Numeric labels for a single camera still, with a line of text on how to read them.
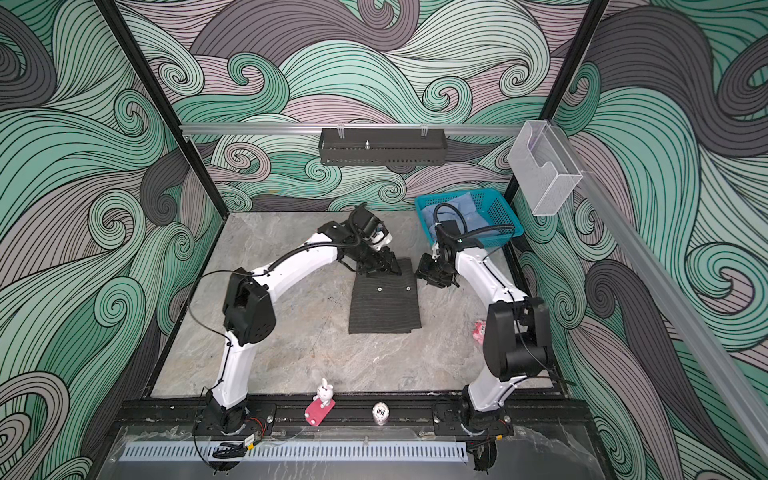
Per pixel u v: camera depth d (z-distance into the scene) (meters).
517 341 0.45
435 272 0.76
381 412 0.69
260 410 0.76
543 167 0.79
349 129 0.93
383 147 0.96
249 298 0.58
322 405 0.71
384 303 0.92
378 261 0.76
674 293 0.52
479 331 0.85
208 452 0.70
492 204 1.16
